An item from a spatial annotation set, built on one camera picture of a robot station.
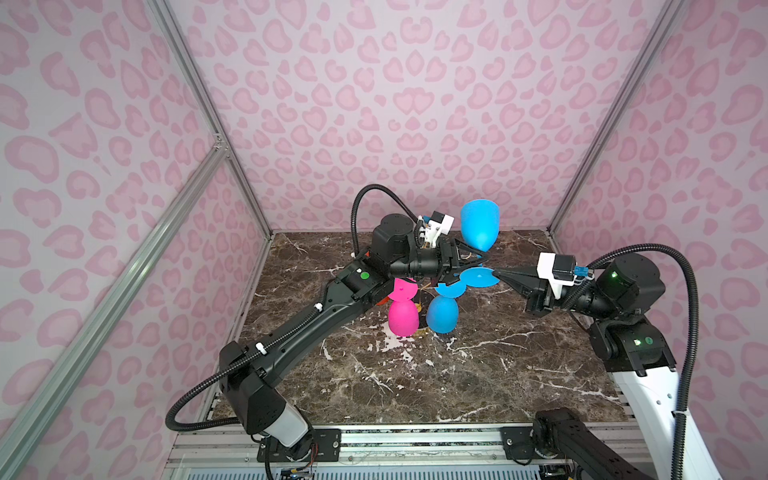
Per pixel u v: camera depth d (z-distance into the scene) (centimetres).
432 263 56
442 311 72
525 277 50
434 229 60
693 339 41
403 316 73
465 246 56
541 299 49
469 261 55
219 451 74
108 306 55
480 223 60
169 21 69
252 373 40
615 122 88
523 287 50
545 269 43
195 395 37
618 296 43
